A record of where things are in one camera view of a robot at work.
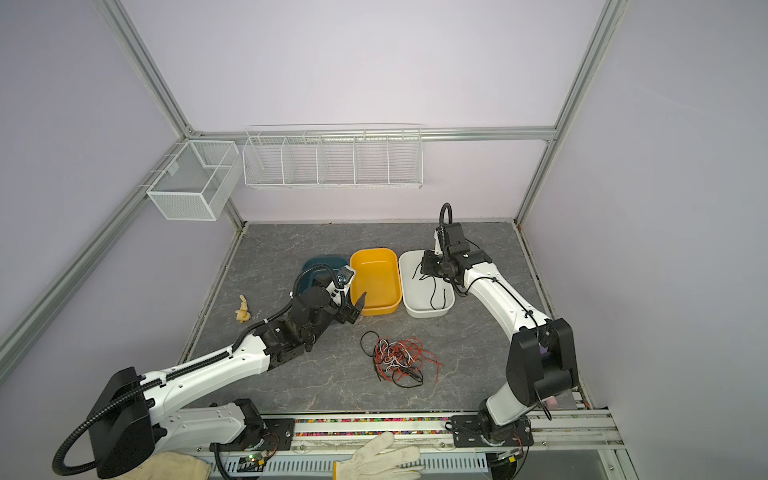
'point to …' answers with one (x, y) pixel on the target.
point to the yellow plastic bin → (377, 274)
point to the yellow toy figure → (243, 314)
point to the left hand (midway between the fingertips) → (348, 287)
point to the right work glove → (368, 464)
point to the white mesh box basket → (197, 182)
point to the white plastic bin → (424, 296)
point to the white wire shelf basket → (333, 156)
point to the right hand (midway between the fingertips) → (427, 264)
